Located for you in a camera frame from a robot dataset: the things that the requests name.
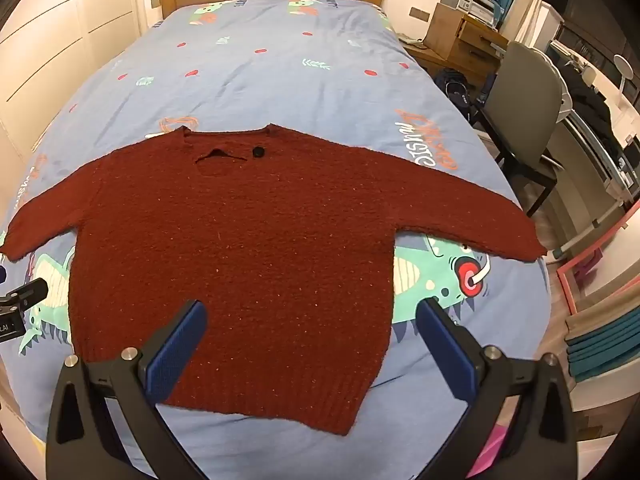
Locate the white wardrobe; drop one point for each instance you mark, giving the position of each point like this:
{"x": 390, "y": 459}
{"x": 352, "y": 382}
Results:
{"x": 50, "y": 35}

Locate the white round desk lamp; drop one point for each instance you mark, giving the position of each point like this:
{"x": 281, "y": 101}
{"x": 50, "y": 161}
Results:
{"x": 624, "y": 67}

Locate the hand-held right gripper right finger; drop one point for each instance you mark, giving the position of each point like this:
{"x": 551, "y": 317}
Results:
{"x": 445, "y": 355}

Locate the black clothing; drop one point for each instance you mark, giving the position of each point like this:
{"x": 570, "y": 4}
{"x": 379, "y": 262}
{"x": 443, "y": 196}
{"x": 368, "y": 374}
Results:
{"x": 590, "y": 105}

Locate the wooden cabinet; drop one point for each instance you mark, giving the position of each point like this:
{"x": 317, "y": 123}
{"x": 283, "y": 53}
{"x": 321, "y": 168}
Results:
{"x": 465, "y": 55}

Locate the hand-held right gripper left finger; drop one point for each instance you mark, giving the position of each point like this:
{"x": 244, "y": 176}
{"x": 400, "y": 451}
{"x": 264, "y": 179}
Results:
{"x": 177, "y": 355}

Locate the blue printed bedsheet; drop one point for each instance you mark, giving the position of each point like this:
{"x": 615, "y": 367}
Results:
{"x": 275, "y": 85}

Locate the grey chair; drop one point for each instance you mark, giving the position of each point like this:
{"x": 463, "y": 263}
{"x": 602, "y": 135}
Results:
{"x": 525, "y": 95}

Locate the black bag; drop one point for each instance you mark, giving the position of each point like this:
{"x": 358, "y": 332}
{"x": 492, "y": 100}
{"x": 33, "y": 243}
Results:
{"x": 452, "y": 87}

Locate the pink frame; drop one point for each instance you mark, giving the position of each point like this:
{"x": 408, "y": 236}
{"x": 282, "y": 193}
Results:
{"x": 567, "y": 285}

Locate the pink item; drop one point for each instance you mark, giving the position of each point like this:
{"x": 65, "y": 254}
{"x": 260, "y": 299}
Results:
{"x": 492, "y": 447}

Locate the white desk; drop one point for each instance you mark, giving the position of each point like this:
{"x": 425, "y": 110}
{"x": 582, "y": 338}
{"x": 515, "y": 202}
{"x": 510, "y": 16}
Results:
{"x": 595, "y": 160}

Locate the white printer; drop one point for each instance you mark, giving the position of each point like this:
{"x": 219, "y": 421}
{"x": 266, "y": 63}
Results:
{"x": 472, "y": 0}

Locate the stack of folded teal cloths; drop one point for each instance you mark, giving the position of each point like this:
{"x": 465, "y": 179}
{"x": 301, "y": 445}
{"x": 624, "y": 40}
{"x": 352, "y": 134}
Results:
{"x": 605, "y": 350}

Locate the dark red knit sweater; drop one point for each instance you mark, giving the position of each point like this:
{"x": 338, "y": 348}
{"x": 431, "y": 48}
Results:
{"x": 250, "y": 260}

